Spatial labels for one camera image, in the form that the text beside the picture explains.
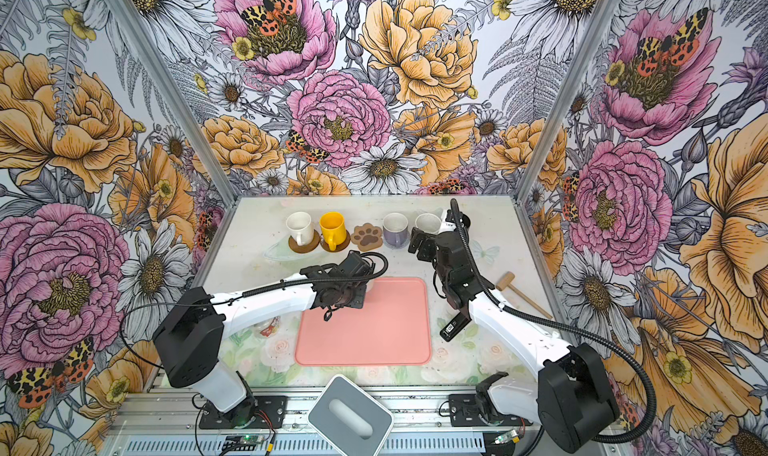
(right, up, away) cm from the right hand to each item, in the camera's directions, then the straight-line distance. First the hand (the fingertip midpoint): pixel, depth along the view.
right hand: (426, 240), depth 83 cm
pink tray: (-9, -26, +6) cm, 28 cm away
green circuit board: (-45, -47, -12) cm, 66 cm away
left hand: (-21, -17, +4) cm, 28 cm away
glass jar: (-43, -25, +2) cm, 50 cm away
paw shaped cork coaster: (-19, 0, +26) cm, 32 cm away
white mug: (+3, +5, +22) cm, 23 cm away
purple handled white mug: (-8, +3, +25) cm, 26 cm away
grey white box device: (-20, -43, -10) cm, 48 cm away
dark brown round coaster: (-42, -3, +18) cm, 45 cm away
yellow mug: (-29, +3, +16) cm, 33 cm away
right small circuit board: (+17, -46, -12) cm, 50 cm away
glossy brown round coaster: (-28, -4, +22) cm, 36 cm away
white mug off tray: (-40, +3, +16) cm, 43 cm away
